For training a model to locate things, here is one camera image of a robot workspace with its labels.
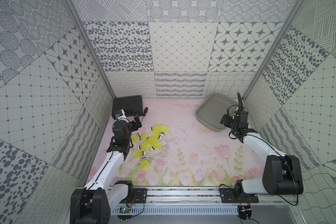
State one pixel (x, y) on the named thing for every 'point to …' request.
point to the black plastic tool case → (132, 105)
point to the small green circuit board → (122, 210)
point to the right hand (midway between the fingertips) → (230, 120)
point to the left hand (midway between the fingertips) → (134, 116)
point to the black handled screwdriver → (145, 111)
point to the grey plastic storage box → (210, 111)
